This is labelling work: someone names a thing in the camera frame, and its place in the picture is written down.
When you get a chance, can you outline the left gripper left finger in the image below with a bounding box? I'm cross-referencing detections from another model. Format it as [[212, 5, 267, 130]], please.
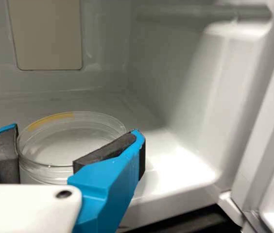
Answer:
[[0, 123, 21, 185]]

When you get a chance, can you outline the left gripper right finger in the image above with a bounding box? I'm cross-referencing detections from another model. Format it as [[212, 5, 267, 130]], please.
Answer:
[[68, 128, 147, 233]]

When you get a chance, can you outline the petri dish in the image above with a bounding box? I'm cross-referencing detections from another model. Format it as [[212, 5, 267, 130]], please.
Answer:
[[16, 111, 127, 185]]

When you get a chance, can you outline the white incubator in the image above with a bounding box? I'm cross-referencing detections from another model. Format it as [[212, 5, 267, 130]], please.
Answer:
[[0, 0, 274, 226]]

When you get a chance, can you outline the black platform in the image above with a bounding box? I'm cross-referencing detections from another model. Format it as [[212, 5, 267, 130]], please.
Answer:
[[117, 203, 241, 233]]

